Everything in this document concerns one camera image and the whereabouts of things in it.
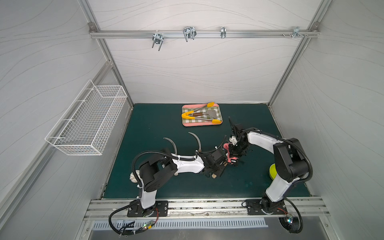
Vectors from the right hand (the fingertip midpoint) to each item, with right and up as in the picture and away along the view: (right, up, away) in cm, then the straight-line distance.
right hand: (231, 156), depth 92 cm
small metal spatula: (-10, +28, +22) cm, 37 cm away
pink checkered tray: (-29, +32, +27) cm, 51 cm away
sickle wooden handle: (-12, -8, -10) cm, 18 cm away
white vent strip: (-57, -28, -20) cm, 67 cm away
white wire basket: (-74, +20, -23) cm, 80 cm away
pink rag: (-4, +7, -2) cm, 8 cm away
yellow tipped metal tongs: (-30, +26, +19) cm, 44 cm away
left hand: (-7, -6, -6) cm, 11 cm away
